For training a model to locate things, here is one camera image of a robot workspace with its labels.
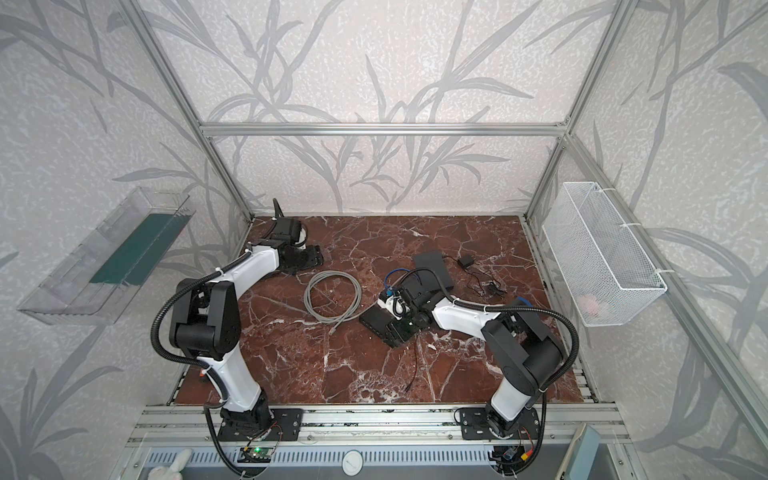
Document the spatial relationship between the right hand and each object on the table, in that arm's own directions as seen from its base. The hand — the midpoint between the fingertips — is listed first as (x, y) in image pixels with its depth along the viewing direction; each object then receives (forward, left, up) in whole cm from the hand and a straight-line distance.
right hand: (392, 323), depth 89 cm
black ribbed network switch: (-1, +4, +5) cm, 6 cm away
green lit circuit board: (-32, +33, -3) cm, 46 cm away
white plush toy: (-35, +48, +2) cm, 59 cm away
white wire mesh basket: (-4, -46, +32) cm, 56 cm away
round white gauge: (-34, +8, -1) cm, 35 cm away
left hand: (+22, +24, +8) cm, 34 cm away
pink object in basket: (-3, -50, +18) cm, 53 cm away
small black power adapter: (+24, -27, -2) cm, 36 cm away
